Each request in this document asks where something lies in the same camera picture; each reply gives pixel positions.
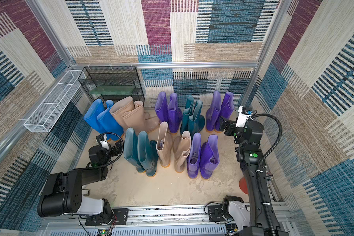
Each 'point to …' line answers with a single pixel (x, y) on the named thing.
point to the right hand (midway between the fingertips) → (229, 120)
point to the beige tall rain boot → (126, 104)
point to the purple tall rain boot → (161, 106)
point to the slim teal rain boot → (131, 150)
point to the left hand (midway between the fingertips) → (114, 142)
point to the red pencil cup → (243, 185)
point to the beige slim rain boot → (135, 118)
